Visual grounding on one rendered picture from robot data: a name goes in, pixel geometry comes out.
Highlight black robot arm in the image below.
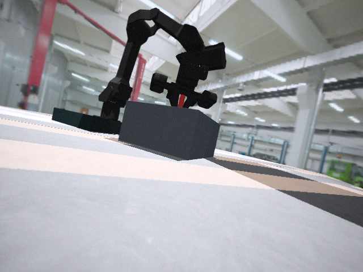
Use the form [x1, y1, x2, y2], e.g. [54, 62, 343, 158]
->
[97, 8, 226, 122]

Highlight dark red peg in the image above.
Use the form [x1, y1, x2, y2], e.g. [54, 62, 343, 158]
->
[178, 95, 185, 108]

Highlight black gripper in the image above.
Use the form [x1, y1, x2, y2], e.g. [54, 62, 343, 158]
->
[150, 73, 217, 109]

